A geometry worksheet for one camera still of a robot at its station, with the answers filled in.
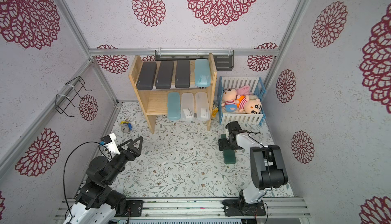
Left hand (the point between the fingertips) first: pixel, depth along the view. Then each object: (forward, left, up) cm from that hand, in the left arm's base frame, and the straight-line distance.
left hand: (139, 139), depth 71 cm
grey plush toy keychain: (+21, +20, -21) cm, 36 cm away
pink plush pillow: (+49, -62, -15) cm, 81 cm away
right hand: (+8, -48, -24) cm, 54 cm away
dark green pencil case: (+2, -46, -22) cm, 51 cm away
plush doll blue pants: (+40, -49, -12) cm, 65 cm away
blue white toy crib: (+50, -73, -16) cm, 90 cm away
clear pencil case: (+24, -22, -3) cm, 32 cm away
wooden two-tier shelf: (+28, -1, -5) cm, 29 cm away
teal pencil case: (+24, -14, -3) cm, 28 cm away
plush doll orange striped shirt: (+34, -60, -15) cm, 70 cm away
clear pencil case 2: (+24, -30, -4) cm, 39 cm away
